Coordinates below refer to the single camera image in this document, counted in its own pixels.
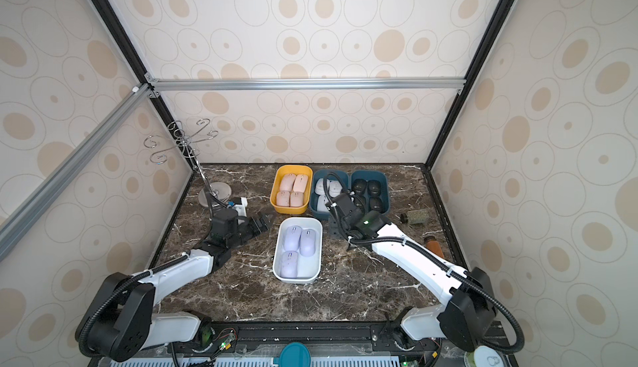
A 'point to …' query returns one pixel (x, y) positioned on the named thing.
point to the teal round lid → (295, 354)
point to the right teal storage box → (374, 175)
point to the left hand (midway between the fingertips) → (277, 216)
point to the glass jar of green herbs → (414, 217)
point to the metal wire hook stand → (215, 193)
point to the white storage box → (298, 249)
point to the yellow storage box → (291, 169)
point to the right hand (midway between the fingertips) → (345, 224)
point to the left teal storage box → (339, 175)
